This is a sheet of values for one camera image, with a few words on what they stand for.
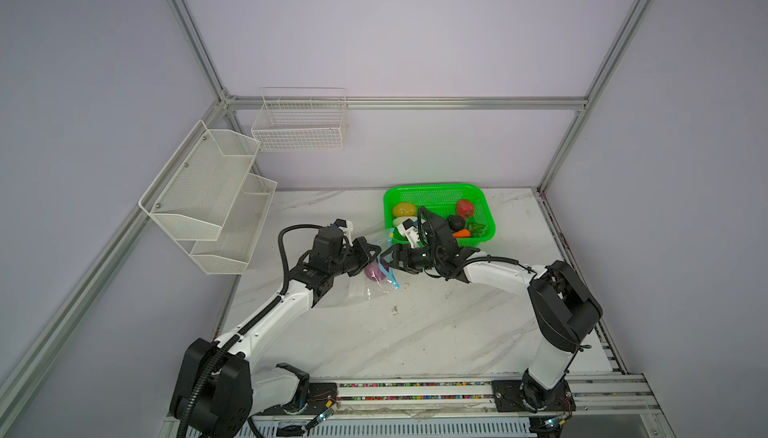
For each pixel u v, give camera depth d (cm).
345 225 78
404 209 108
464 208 108
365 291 88
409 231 82
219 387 40
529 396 66
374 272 82
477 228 102
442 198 116
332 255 63
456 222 104
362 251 71
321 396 73
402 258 76
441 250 70
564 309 48
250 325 46
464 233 104
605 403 74
